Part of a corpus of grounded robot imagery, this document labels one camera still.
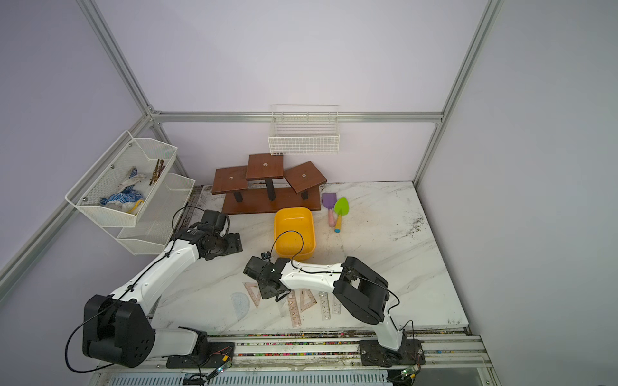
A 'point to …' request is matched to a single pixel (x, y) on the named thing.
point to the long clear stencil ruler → (324, 305)
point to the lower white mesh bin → (156, 226)
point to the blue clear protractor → (241, 304)
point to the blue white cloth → (128, 197)
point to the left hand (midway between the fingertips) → (230, 249)
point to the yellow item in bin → (136, 204)
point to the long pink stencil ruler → (294, 309)
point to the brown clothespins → (158, 171)
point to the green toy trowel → (341, 207)
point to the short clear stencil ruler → (336, 305)
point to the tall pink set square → (306, 299)
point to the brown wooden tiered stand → (262, 186)
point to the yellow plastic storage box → (294, 232)
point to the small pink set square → (256, 299)
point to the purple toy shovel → (329, 200)
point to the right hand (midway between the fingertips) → (274, 289)
